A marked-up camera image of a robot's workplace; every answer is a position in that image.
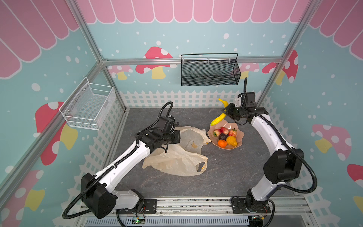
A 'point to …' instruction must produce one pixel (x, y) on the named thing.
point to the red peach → (224, 130)
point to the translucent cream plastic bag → (183, 159)
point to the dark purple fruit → (223, 136)
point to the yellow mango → (231, 140)
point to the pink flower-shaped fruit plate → (239, 135)
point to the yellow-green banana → (222, 117)
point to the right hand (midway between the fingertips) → (223, 109)
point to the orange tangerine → (222, 143)
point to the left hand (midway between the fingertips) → (179, 138)
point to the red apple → (232, 133)
